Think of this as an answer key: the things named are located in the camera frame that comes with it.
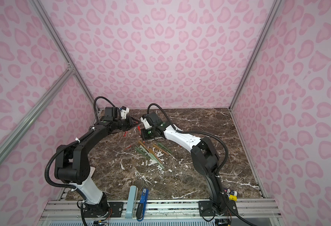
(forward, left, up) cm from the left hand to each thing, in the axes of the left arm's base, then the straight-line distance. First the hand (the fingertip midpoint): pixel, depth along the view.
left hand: (140, 121), depth 89 cm
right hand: (-8, -1, -4) cm, 9 cm away
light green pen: (-13, -4, -18) cm, 22 cm away
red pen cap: (+1, +15, -18) cm, 23 cm away
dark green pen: (-12, +1, -17) cm, 21 cm away
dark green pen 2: (-9, -15, -18) cm, 25 cm away
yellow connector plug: (-40, -53, -15) cm, 68 cm away
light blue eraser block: (-43, +1, -11) cm, 44 cm away
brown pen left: (-10, -4, -17) cm, 20 cm away
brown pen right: (-11, -12, -17) cm, 23 cm away
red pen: (-4, +1, -2) cm, 5 cm away
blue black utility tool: (-43, -4, -15) cm, 46 cm away
